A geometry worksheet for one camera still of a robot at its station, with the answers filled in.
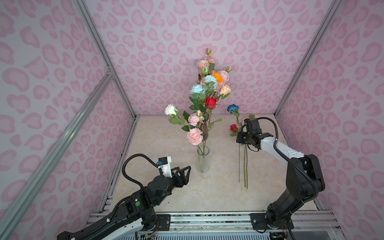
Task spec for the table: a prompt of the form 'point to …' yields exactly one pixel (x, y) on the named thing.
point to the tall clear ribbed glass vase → (203, 161)
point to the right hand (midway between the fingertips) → (239, 135)
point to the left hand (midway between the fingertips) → (187, 167)
